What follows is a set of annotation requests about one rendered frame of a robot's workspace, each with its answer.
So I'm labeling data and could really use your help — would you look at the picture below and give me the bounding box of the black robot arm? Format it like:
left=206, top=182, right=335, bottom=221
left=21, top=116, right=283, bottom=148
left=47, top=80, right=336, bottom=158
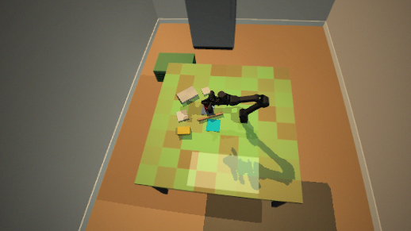
left=208, top=91, right=269, bottom=123

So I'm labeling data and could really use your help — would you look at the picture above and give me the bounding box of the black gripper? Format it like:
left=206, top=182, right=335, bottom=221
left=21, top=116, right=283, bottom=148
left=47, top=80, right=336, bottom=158
left=201, top=90, right=220, bottom=114

